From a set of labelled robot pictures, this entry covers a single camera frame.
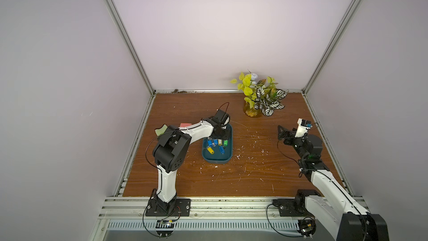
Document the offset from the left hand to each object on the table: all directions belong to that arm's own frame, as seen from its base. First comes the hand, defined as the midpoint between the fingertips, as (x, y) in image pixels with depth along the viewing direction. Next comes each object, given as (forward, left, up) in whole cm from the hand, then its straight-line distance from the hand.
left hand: (230, 135), depth 95 cm
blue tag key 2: (-4, +12, -2) cm, 13 cm away
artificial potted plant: (+11, -16, +22) cm, 29 cm away
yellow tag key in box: (-9, +11, -2) cm, 14 cm away
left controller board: (-42, +30, -5) cm, 52 cm away
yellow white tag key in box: (-3, +6, -2) cm, 7 cm away
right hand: (-2, -29, +15) cm, 32 cm away
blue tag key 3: (-3, +9, -2) cm, 9 cm away
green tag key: (-4, +3, -2) cm, 5 cm away
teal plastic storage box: (-11, +7, -2) cm, 13 cm away
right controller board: (-42, -32, -3) cm, 53 cm away
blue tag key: (-8, +5, -2) cm, 10 cm away
